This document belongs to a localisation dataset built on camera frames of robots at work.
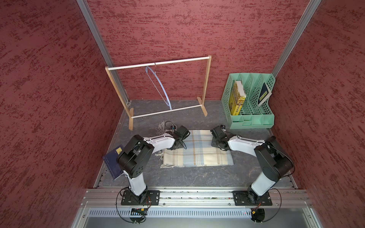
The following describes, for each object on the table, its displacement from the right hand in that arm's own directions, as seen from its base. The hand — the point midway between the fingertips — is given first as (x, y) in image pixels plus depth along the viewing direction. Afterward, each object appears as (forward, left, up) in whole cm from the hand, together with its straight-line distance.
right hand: (216, 144), depth 96 cm
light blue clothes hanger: (+21, +36, +37) cm, 56 cm away
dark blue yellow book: (+34, -40, +14) cm, 54 cm away
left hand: (-2, +29, +1) cm, 29 cm away
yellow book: (+22, -14, +23) cm, 35 cm away
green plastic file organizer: (+18, -27, +9) cm, 34 cm away
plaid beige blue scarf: (-6, +13, +3) cm, 15 cm away
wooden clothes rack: (+40, +8, +5) cm, 40 cm away
